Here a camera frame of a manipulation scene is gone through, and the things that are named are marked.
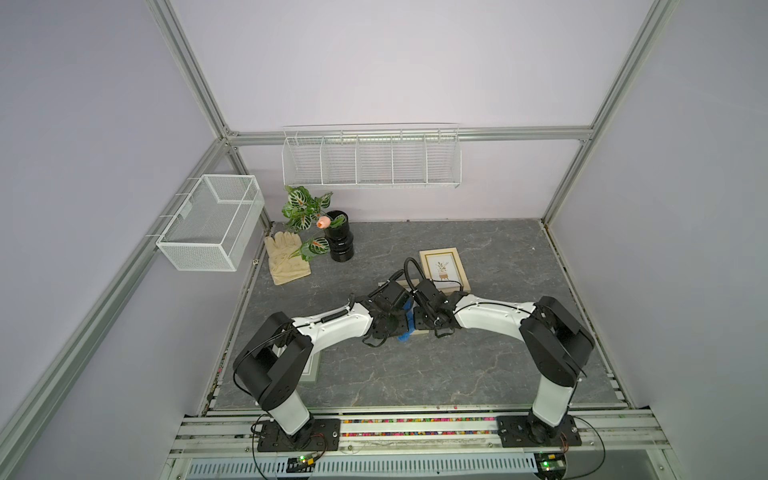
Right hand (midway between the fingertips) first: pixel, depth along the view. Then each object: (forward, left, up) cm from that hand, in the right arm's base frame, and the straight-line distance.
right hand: (419, 318), depth 93 cm
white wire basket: (+17, +60, +25) cm, 67 cm away
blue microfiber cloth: (-4, +3, +9) cm, 10 cm away
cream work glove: (+28, +50, -2) cm, 57 cm away
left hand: (-5, +6, +3) cm, 8 cm away
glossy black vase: (+26, +26, +9) cm, 38 cm away
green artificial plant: (+19, +34, +28) cm, 48 cm away
